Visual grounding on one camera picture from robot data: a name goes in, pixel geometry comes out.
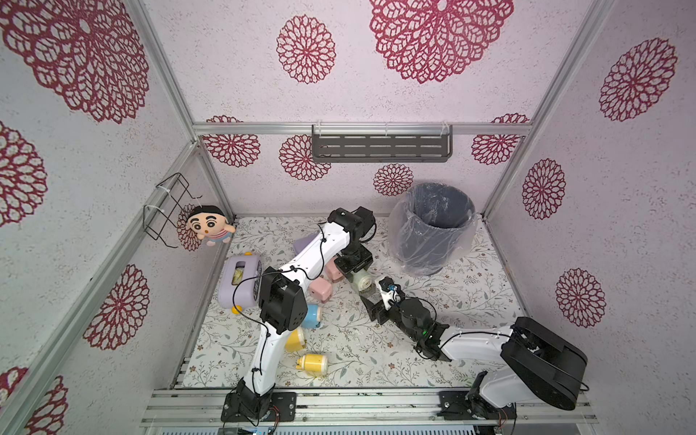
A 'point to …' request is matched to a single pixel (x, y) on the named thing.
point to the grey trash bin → (433, 221)
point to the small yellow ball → (234, 311)
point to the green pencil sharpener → (362, 279)
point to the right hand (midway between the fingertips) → (371, 288)
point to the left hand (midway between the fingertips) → (363, 273)
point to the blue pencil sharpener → (311, 318)
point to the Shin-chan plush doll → (209, 223)
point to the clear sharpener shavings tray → (371, 294)
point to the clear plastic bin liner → (465, 251)
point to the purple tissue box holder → (237, 268)
